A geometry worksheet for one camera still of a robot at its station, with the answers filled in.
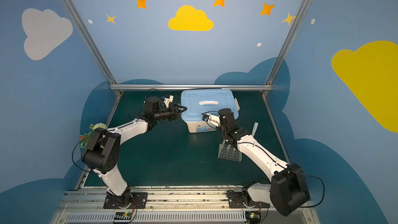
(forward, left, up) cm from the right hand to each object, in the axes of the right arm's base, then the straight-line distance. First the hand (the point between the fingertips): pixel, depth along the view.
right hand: (227, 111), depth 84 cm
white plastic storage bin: (-3, +15, -14) cm, 21 cm away
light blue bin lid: (+7, +16, -2) cm, 18 cm away
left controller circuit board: (-49, +50, -23) cm, 73 cm away
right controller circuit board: (-46, -13, -24) cm, 53 cm away
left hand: (+1, +23, -1) cm, 23 cm away
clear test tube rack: (-15, -2, -20) cm, 25 cm away
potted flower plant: (-20, +72, -2) cm, 74 cm away
